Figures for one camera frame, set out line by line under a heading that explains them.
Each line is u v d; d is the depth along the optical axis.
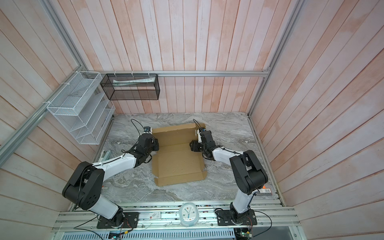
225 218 0.73
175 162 0.92
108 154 0.95
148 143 0.72
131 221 0.73
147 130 0.80
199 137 0.78
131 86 1.05
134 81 0.90
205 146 0.75
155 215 0.75
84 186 0.46
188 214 0.73
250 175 0.48
